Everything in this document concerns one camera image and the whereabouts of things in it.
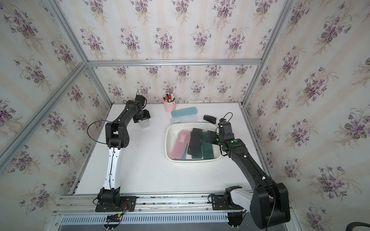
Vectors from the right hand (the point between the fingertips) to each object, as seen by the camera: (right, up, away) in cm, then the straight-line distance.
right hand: (214, 135), depth 85 cm
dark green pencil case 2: (-3, -10, +8) cm, 13 cm away
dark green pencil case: (-9, -13, +4) cm, 16 cm away
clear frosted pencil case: (-48, +6, +19) cm, 52 cm away
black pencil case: (-11, -5, +11) cm, 16 cm away
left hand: (-49, +9, +25) cm, 56 cm away
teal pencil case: (-16, +16, +31) cm, 38 cm away
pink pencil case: (-21, -7, +9) cm, 24 cm away
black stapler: (+1, +10, +22) cm, 24 cm away
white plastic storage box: (-28, +1, +13) cm, 31 cm away
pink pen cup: (-29, +21, +23) cm, 43 cm away
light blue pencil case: (-19, -14, +3) cm, 24 cm away
